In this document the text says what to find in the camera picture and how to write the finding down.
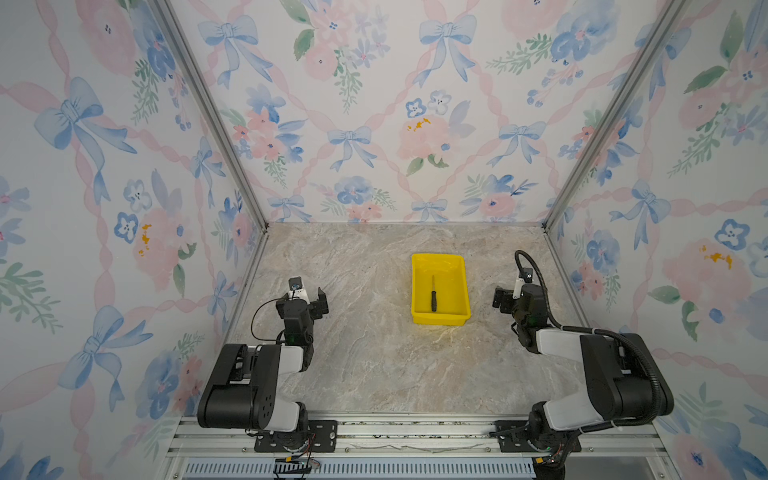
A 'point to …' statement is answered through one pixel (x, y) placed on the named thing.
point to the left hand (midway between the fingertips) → (304, 289)
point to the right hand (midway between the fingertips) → (514, 287)
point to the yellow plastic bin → (453, 305)
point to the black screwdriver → (434, 297)
